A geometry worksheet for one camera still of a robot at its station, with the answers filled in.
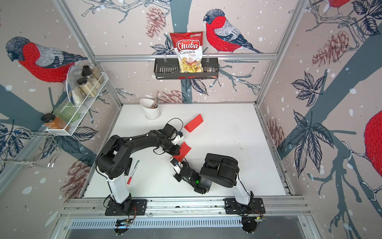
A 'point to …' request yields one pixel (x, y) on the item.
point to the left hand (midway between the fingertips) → (180, 151)
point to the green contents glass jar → (66, 111)
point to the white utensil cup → (151, 110)
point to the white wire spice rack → (80, 101)
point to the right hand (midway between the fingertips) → (173, 165)
